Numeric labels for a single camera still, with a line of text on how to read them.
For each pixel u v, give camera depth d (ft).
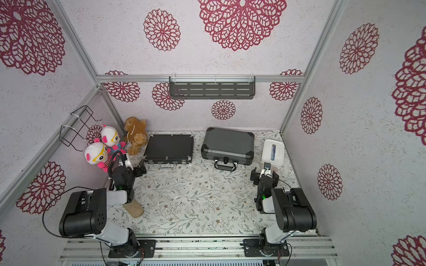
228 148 3.24
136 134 3.22
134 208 2.73
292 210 1.53
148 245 2.48
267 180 2.63
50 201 2.25
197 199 2.95
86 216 1.47
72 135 2.55
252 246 2.40
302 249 2.48
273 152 3.32
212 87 3.12
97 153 2.74
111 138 3.04
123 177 2.37
